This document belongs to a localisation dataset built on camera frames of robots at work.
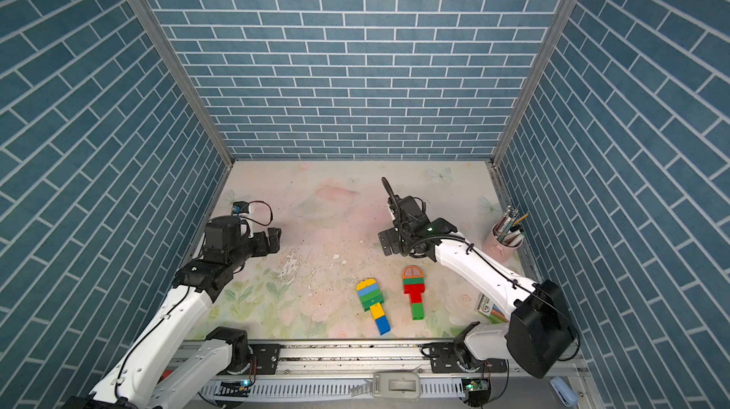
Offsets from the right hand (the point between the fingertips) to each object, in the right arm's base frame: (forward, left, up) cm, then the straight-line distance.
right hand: (399, 235), depth 84 cm
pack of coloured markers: (-15, -27, -12) cm, 33 cm away
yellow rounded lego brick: (-11, +9, -10) cm, 18 cm away
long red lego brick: (-11, -6, -11) cm, 17 cm away
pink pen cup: (+4, -33, -3) cm, 34 cm away
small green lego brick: (-18, -7, -12) cm, 22 cm away
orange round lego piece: (-7, -5, -10) cm, 13 cm away
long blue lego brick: (-13, +8, -11) cm, 19 cm away
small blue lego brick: (-22, +3, -12) cm, 25 cm away
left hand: (-4, +36, +4) cm, 37 cm away
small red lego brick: (-14, -6, -11) cm, 19 cm away
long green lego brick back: (-15, +8, -11) cm, 20 cm away
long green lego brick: (-17, +6, -10) cm, 20 cm away
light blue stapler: (-34, -43, -12) cm, 56 cm away
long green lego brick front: (-9, -5, -12) cm, 16 cm away
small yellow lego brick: (-18, +5, -11) cm, 22 cm away
